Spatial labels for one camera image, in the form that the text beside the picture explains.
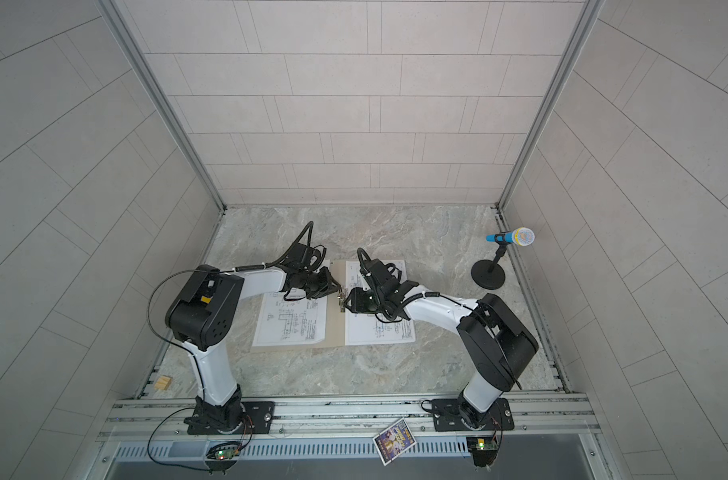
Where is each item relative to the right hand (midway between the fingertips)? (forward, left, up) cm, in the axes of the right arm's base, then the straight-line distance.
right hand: (347, 306), depth 84 cm
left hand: (+10, 0, -4) cm, 11 cm away
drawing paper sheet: (-2, +18, -5) cm, 19 cm away
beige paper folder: (-2, +4, -5) cm, 7 cm away
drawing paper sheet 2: (-4, -4, -6) cm, 9 cm away
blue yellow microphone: (+8, -48, +18) cm, 51 cm away
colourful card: (-32, -10, -4) cm, 34 cm away
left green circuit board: (-32, +27, -2) cm, 41 cm away
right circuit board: (-34, -31, -8) cm, 47 cm away
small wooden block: (-16, +47, -3) cm, 50 cm away
